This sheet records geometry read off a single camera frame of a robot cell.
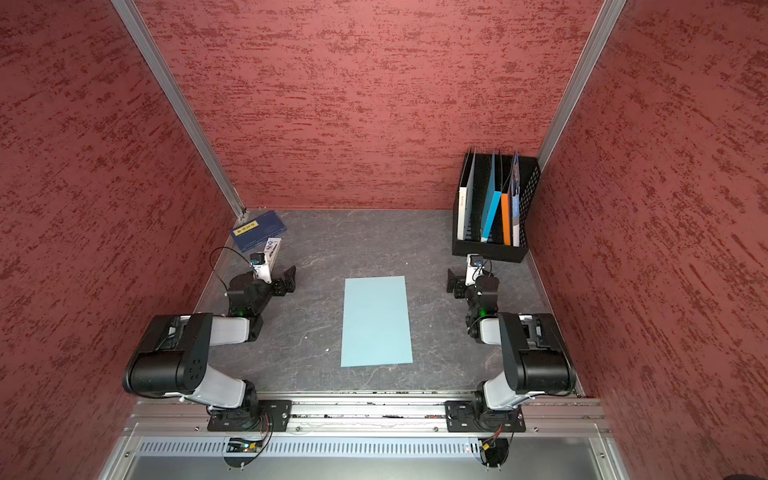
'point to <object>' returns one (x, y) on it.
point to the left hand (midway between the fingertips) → (281, 271)
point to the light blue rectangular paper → (376, 328)
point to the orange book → (506, 219)
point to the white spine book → (465, 196)
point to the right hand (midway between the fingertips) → (462, 272)
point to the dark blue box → (257, 230)
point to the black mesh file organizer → (529, 180)
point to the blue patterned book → (516, 201)
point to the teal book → (491, 203)
